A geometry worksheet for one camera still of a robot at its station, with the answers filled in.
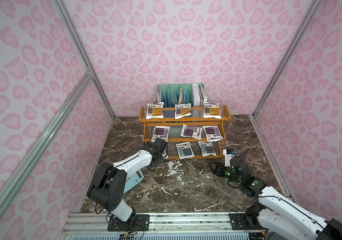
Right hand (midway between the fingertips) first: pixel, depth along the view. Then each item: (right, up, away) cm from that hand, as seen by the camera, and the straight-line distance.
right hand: (211, 164), depth 81 cm
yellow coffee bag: (-30, +29, -1) cm, 42 cm away
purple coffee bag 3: (+3, +16, +8) cm, 18 cm away
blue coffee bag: (+1, +6, +17) cm, 18 cm away
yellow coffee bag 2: (-16, +29, 0) cm, 33 cm away
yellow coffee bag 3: (0, +29, 0) cm, 29 cm away
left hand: (-30, +1, +11) cm, 32 cm away
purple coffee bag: (-28, +17, +9) cm, 34 cm away
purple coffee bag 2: (-11, +17, +9) cm, 23 cm away
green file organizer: (-23, +44, +28) cm, 57 cm away
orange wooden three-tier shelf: (-8, +24, -1) cm, 25 cm away
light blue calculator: (-43, -11, +5) cm, 45 cm away
